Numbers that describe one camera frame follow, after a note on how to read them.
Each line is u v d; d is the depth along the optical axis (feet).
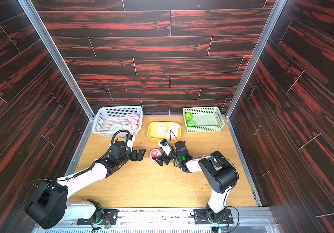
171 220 2.41
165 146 2.57
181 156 2.41
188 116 3.68
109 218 2.38
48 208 1.37
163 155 2.63
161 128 3.41
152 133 3.55
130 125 3.43
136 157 2.53
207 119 3.80
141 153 2.63
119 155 2.19
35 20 2.31
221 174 1.61
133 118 3.54
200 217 2.41
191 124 3.53
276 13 2.23
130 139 2.52
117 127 3.36
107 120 3.77
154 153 2.98
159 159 2.60
